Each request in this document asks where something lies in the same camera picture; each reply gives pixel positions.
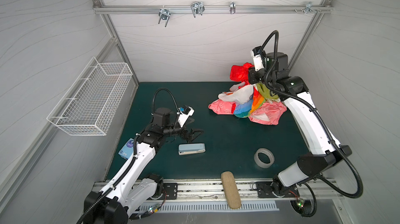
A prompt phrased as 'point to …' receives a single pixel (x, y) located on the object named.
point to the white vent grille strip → (205, 206)
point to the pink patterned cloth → (266, 113)
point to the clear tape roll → (261, 164)
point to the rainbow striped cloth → (244, 109)
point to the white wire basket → (88, 107)
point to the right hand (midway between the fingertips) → (254, 63)
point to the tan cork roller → (231, 189)
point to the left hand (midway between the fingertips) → (199, 123)
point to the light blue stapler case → (188, 148)
